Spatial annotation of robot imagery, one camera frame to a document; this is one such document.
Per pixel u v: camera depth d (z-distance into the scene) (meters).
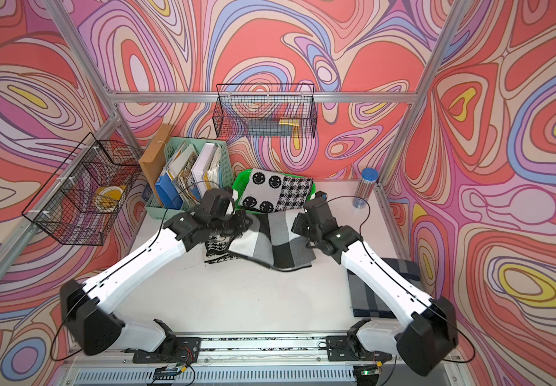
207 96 1.74
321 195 0.70
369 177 0.97
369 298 0.82
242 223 0.66
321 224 0.57
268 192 1.05
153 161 0.82
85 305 0.40
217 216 0.59
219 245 0.93
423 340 0.45
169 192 0.93
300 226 0.69
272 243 0.79
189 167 0.96
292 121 0.89
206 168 0.89
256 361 0.72
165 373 0.72
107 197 0.70
